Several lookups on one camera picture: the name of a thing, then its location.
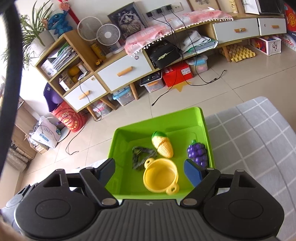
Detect wooden white TV cabinet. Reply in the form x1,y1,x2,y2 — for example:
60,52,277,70
36,14,287,112

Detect white paper shopping bag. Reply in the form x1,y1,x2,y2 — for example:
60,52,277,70
30,116,61,149

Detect potted green plant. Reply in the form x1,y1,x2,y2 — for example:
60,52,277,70
2,0,56,63

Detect framed cartoon girl picture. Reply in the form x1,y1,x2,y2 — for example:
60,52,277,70
189,0,220,11

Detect purple toy grapes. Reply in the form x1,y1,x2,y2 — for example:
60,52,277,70
187,140,209,168

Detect framed cat picture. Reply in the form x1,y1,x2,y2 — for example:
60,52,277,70
108,2,148,40

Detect black case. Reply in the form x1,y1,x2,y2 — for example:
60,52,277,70
147,40,181,69

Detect red cardboard box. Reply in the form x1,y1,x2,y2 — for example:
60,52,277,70
162,62,193,87

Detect white desk fan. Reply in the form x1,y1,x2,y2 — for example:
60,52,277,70
96,24,124,54

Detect green plastic storage box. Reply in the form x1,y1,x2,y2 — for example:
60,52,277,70
104,106,216,200

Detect yellow toy corn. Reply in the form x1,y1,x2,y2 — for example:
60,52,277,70
152,132,174,159

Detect white rear fan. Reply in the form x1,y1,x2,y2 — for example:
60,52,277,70
77,16,102,41

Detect grey checked tablecloth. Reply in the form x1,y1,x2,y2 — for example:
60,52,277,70
205,96,295,240

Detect pink lace cloth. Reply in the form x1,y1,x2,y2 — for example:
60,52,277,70
125,9,233,56

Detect yellow toy pot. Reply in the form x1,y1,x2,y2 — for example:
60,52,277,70
143,158,180,195

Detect blue Stitch plush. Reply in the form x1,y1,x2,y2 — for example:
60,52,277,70
47,11,73,37

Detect yellow egg tray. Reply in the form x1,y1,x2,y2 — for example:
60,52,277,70
219,44,256,63

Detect white toy box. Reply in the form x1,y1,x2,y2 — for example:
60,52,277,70
248,35,281,56

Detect blue-lid clear storage bin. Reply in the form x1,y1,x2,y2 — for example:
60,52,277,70
112,86,135,106

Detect red printed bucket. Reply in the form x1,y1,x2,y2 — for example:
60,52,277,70
51,101,87,133

